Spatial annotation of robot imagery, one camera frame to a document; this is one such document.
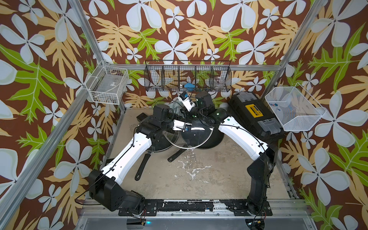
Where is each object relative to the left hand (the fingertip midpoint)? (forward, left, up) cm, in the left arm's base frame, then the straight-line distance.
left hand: (179, 112), depth 76 cm
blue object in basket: (+25, -7, -2) cm, 26 cm away
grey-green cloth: (+2, +2, +3) cm, 4 cm away
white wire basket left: (+19, +44, +3) cm, 49 cm away
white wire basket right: (+5, -68, -3) cm, 68 cm away
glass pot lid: (-9, +7, -12) cm, 17 cm away
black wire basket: (+36, -5, 0) cm, 36 cm away
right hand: (+3, -1, +1) cm, 3 cm away
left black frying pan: (-17, +20, -22) cm, 34 cm away
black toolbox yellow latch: (+15, -48, -13) cm, 52 cm away
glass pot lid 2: (-7, -13, -7) cm, 16 cm away
